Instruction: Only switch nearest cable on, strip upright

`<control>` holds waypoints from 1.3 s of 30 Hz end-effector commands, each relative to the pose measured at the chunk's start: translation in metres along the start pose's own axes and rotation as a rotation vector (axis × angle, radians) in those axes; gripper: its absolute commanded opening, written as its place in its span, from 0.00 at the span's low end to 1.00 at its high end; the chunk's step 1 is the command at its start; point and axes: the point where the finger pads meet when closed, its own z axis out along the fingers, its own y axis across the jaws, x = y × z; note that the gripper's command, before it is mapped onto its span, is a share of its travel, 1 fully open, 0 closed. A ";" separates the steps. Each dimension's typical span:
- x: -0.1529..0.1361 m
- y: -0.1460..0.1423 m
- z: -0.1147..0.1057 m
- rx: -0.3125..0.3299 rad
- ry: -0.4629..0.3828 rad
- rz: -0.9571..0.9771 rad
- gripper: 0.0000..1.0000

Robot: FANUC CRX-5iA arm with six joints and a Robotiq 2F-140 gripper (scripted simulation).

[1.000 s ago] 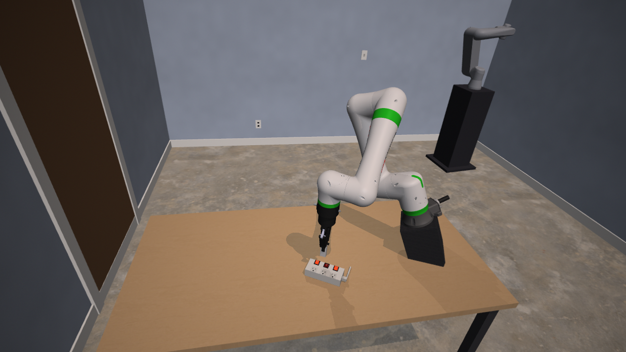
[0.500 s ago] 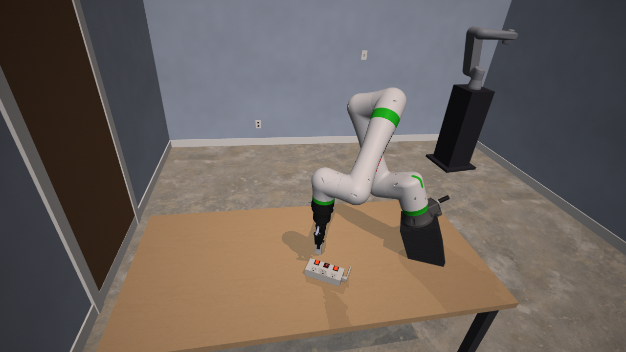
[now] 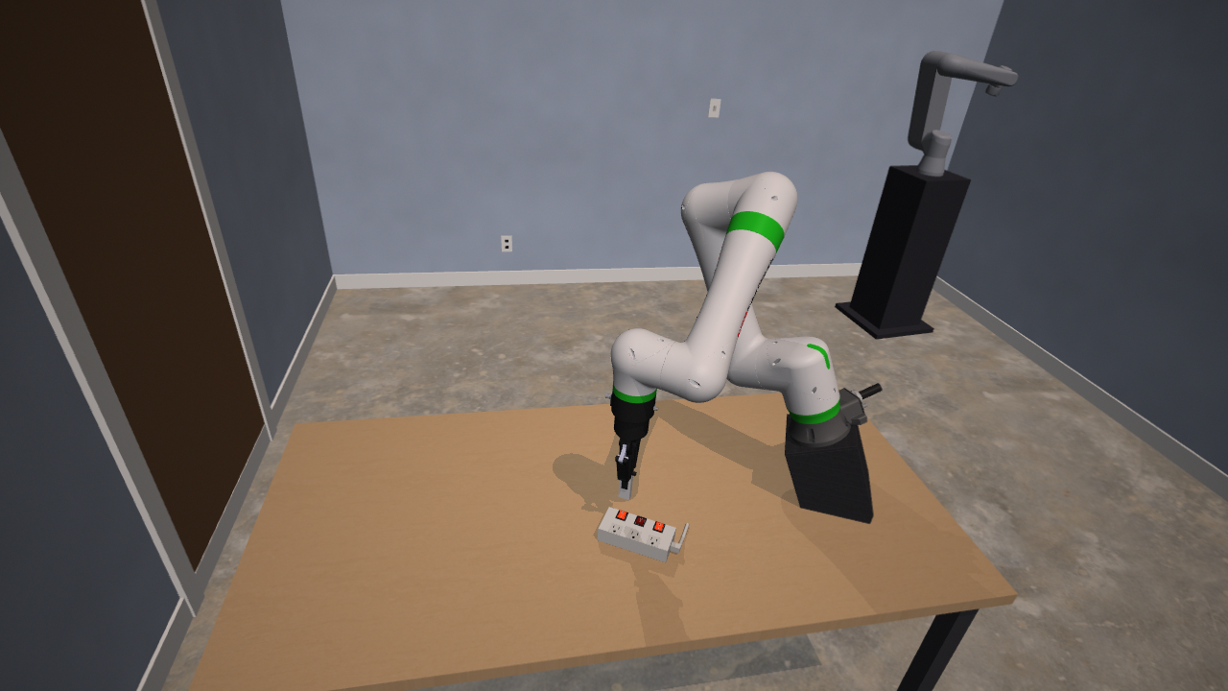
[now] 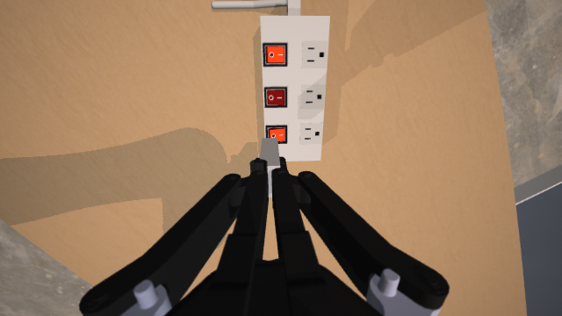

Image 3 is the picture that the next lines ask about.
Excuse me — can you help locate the white power strip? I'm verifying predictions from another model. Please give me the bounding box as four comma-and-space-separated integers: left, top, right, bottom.
598, 507, 689, 562

